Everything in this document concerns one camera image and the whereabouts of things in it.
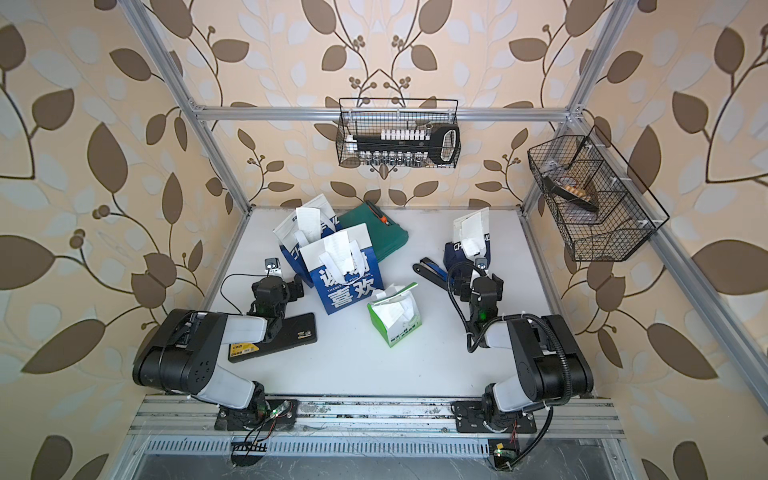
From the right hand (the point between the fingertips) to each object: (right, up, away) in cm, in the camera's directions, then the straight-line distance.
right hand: (478, 275), depth 93 cm
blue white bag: (-51, +16, -5) cm, 54 cm away
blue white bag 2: (-41, +3, -8) cm, 42 cm away
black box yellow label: (-56, -16, -6) cm, 59 cm away
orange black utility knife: (-32, +21, +18) cm, 42 cm away
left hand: (-64, 0, 0) cm, 64 cm away
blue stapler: (-14, 0, +8) cm, 16 cm away
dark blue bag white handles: (-8, +7, -2) cm, 11 cm away
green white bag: (-26, -8, -16) cm, 32 cm away
